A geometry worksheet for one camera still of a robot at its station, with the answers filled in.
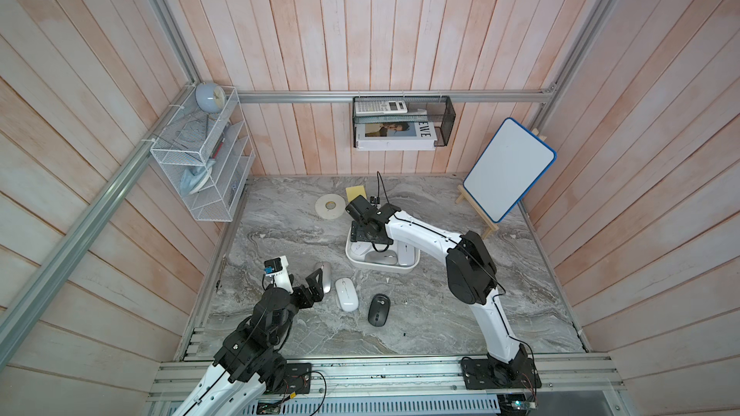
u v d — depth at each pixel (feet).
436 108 3.21
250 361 1.70
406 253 3.11
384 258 3.11
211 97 2.63
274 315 1.79
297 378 2.39
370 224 2.29
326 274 3.09
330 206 3.63
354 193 3.77
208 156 2.43
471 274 1.77
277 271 2.09
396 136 3.06
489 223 3.13
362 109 2.96
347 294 2.80
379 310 2.73
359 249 3.13
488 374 2.26
